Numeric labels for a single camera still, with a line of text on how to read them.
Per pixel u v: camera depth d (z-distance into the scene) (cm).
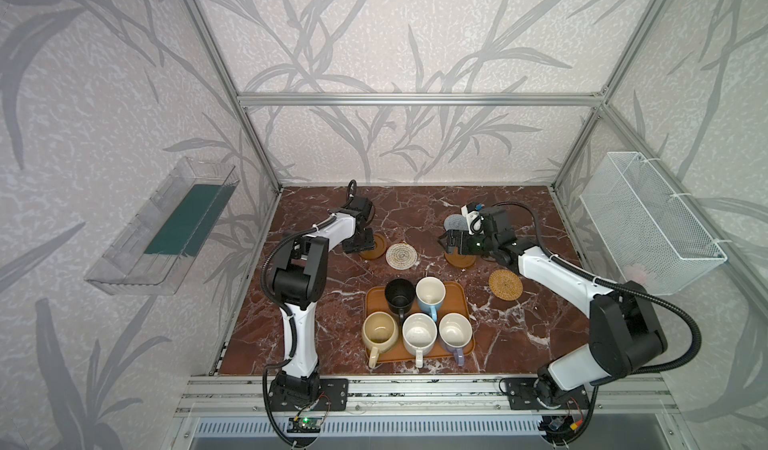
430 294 89
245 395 75
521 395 73
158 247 65
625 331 44
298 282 56
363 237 89
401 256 99
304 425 71
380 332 83
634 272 73
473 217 79
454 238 79
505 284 93
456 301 90
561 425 74
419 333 83
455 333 83
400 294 88
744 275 56
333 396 73
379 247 102
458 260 99
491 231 69
